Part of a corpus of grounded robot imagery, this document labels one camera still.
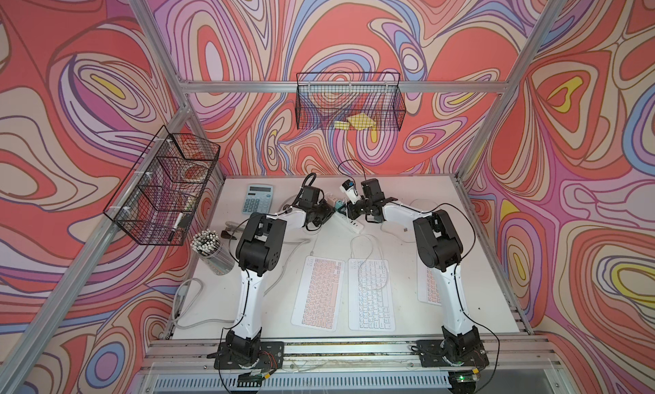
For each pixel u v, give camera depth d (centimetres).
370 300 84
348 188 93
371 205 84
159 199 80
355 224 101
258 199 108
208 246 77
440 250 60
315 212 90
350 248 97
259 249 59
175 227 72
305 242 91
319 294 86
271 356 72
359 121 91
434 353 73
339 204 101
